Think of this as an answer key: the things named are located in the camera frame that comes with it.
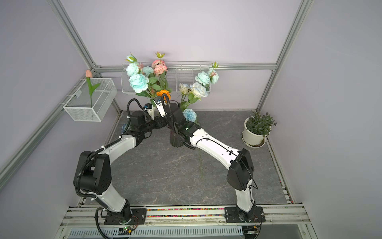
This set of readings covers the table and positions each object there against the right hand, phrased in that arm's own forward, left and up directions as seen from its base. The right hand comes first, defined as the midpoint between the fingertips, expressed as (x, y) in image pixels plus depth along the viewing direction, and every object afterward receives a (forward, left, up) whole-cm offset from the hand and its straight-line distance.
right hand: (160, 107), depth 74 cm
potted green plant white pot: (0, -55, -18) cm, 57 cm away
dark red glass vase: (-12, -8, -11) cm, 18 cm away
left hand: (+5, -1, -13) cm, 15 cm away
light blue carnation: (-5, -15, -1) cm, 16 cm away
